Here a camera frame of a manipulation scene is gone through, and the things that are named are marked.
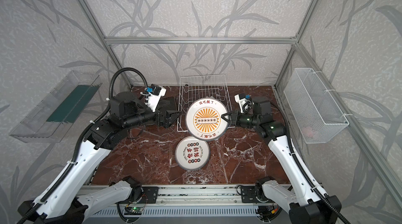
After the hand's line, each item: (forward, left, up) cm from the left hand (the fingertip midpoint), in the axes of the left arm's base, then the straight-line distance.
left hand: (176, 103), depth 62 cm
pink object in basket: (-4, -60, -16) cm, 62 cm away
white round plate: (-1, -11, -10) cm, 15 cm away
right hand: (+2, -19, -8) cm, 21 cm away
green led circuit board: (-33, +21, -38) cm, 55 cm away
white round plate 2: (-7, -4, -37) cm, 38 cm away
